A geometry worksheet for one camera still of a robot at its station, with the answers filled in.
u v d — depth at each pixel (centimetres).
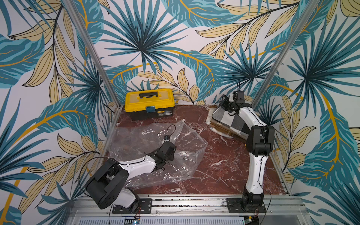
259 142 59
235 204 73
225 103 92
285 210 74
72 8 68
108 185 43
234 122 99
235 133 97
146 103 98
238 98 82
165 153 68
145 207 73
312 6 68
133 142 99
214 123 103
